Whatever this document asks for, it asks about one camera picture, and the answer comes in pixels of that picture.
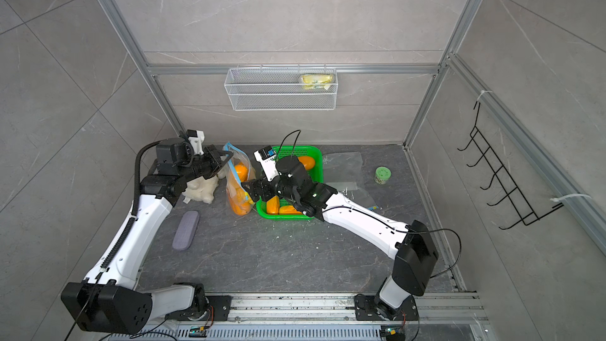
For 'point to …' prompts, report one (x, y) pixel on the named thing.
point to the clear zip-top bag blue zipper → (238, 200)
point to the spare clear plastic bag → (343, 171)
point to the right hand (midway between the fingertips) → (254, 178)
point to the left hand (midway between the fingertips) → (233, 149)
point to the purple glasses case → (185, 231)
